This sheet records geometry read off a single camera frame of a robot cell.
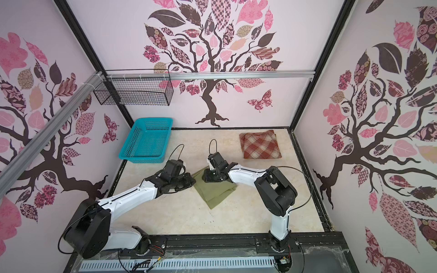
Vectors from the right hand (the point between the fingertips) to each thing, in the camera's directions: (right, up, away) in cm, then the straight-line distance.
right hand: (204, 175), depth 91 cm
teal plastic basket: (-42, +19, +26) cm, 54 cm away
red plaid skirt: (+36, +17, +19) cm, 44 cm away
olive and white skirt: (+5, -7, -4) cm, 10 cm away
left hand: (-4, -4, -5) cm, 7 cm away
